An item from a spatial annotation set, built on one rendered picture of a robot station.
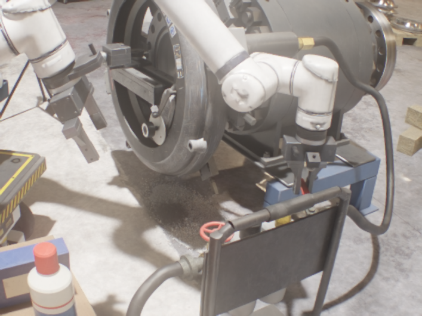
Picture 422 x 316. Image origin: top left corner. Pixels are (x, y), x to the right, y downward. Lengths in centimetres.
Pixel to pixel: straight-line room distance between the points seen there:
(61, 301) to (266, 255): 54
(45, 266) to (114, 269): 106
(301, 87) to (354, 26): 85
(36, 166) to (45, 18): 84
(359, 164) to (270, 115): 45
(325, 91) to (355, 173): 89
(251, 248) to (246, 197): 110
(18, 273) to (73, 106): 34
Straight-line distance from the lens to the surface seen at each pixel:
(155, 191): 215
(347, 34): 191
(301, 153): 122
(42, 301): 70
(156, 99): 160
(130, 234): 188
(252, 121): 141
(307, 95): 115
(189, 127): 146
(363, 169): 203
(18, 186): 159
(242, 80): 103
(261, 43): 140
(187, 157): 155
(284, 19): 173
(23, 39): 95
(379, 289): 178
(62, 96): 96
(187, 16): 107
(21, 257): 85
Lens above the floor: 110
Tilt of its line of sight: 26 degrees down
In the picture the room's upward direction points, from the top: 3 degrees clockwise
